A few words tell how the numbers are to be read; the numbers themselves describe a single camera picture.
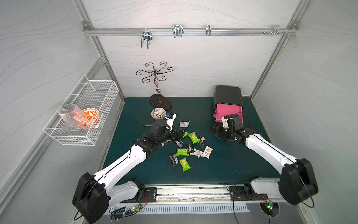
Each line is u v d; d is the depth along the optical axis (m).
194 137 0.94
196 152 0.87
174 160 0.84
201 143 0.93
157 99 1.14
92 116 0.67
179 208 0.70
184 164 0.83
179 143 0.91
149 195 0.73
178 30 0.75
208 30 0.78
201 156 0.88
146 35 0.78
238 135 0.61
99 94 0.80
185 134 0.97
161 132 0.60
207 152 0.88
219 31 1.68
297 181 0.41
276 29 0.77
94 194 0.38
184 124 1.01
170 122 0.69
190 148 0.88
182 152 0.88
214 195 0.75
